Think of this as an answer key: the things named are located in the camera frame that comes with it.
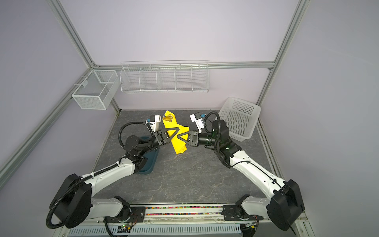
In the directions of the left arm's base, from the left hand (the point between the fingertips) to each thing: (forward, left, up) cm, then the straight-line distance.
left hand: (180, 133), depth 64 cm
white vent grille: (-32, +13, -35) cm, 49 cm away
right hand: (-2, +1, -2) cm, 3 cm away
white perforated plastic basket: (+37, -45, -34) cm, 68 cm away
